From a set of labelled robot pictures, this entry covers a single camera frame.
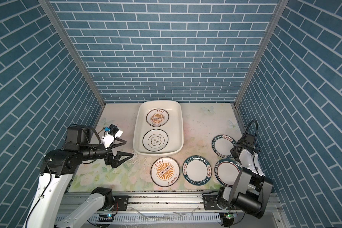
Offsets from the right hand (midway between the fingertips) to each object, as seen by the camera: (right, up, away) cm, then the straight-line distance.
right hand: (237, 152), depth 88 cm
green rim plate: (-6, +2, +11) cm, 13 cm away
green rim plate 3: (-8, -11, -3) cm, 14 cm away
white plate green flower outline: (-53, +5, +11) cm, 55 cm away
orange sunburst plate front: (-45, -11, -3) cm, 47 cm away
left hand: (-59, +8, -26) cm, 65 cm away
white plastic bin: (-52, +13, +16) cm, 55 cm away
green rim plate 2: (-26, -11, -3) cm, 28 cm away
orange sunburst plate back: (-54, +21, +22) cm, 62 cm away
